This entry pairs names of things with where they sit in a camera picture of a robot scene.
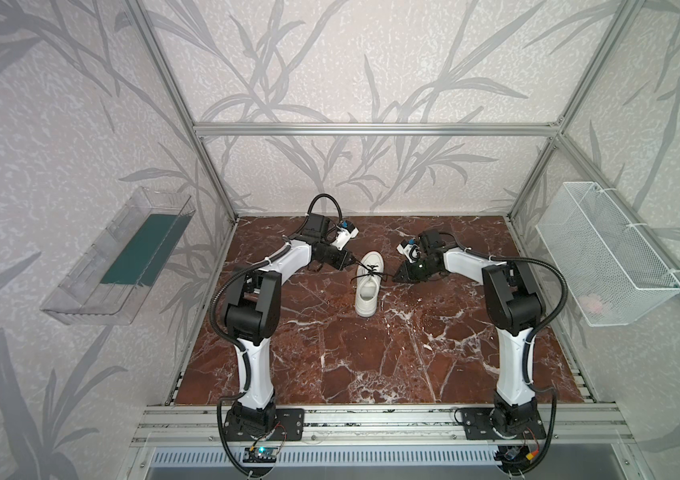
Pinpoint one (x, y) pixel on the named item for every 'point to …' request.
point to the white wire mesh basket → (610, 273)
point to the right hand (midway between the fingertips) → (396, 270)
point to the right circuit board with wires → (517, 458)
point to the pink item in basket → (592, 303)
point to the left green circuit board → (260, 455)
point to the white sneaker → (367, 287)
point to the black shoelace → (371, 271)
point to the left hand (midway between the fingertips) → (356, 250)
